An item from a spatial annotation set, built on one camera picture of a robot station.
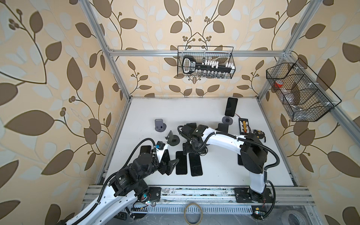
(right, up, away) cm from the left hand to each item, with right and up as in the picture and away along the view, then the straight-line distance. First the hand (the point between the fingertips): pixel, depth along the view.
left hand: (173, 155), depth 71 cm
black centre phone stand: (+11, +13, +21) cm, 27 cm away
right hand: (+9, -4, +13) cm, 17 cm away
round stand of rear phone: (+38, +16, +35) cm, 54 cm away
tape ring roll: (+14, -28, -4) cm, 32 cm away
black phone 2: (+13, -11, +14) cm, 22 cm away
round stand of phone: (-2, +4, +19) cm, 19 cm away
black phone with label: (+4, -11, +12) cm, 17 cm away
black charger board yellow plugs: (+50, +11, +31) cm, 59 cm away
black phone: (-6, -7, +18) cm, 21 cm away
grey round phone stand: (-12, +12, +27) cm, 32 cm away
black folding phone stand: (+31, +12, +22) cm, 40 cm away
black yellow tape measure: (+58, +7, +25) cm, 64 cm away
